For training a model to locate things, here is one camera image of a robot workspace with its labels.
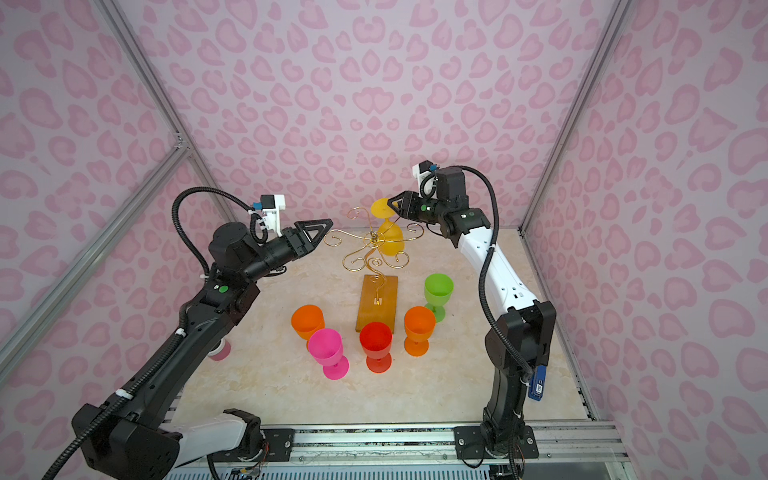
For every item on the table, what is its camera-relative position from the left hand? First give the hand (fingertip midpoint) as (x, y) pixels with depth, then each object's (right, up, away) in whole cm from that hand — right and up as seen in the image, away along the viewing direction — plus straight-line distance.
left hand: (328, 221), depth 64 cm
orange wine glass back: (+21, -26, +17) cm, 38 cm away
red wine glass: (+9, -30, +15) cm, 35 cm away
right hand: (+14, +7, +13) cm, 20 cm away
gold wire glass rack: (+9, -20, +31) cm, 38 cm away
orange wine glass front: (-9, -24, +16) cm, 30 cm away
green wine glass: (+27, -18, +23) cm, 40 cm away
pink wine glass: (-4, -33, +18) cm, 37 cm away
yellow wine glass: (+13, -3, +20) cm, 24 cm away
